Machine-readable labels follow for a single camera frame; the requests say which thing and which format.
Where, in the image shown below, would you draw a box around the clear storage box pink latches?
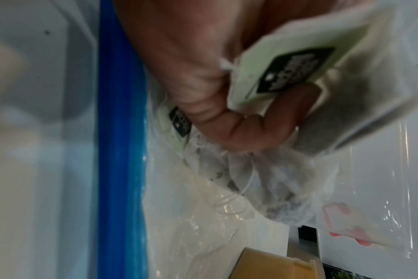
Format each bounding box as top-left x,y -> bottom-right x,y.
316,120 -> 415,260

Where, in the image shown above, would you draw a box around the green hedge plant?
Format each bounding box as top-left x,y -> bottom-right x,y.
324,268 -> 363,279

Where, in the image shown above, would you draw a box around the clear zip bag with tea bags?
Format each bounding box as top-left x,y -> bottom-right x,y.
91,0 -> 265,279

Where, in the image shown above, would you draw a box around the beige bench seat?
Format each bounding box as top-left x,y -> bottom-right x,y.
286,239 -> 321,260

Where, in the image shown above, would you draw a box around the yellow tray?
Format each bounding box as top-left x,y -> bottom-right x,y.
229,246 -> 325,279

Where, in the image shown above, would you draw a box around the person's left hand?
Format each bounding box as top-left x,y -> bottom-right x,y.
112,0 -> 340,152

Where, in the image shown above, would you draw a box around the tea bags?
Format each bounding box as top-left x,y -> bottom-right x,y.
160,104 -> 196,153
181,0 -> 418,227

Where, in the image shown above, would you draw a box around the dark window strip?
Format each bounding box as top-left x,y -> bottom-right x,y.
296,226 -> 320,242

